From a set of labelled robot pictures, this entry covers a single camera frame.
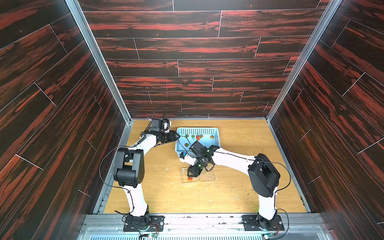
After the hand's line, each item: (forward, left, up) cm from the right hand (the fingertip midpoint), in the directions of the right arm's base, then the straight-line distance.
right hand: (192, 169), depth 89 cm
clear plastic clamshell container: (-2, -8, -4) cm, 9 cm away
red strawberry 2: (+27, -3, -3) cm, 27 cm away
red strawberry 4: (-5, +1, -3) cm, 6 cm away
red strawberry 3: (+27, +1, -2) cm, 27 cm away
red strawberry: (+27, +5, -2) cm, 28 cm away
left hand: (+20, +11, +6) cm, 24 cm away
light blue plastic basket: (+28, -10, -2) cm, 29 cm away
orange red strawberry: (+27, -13, -3) cm, 31 cm away
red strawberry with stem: (+28, -5, -2) cm, 28 cm away
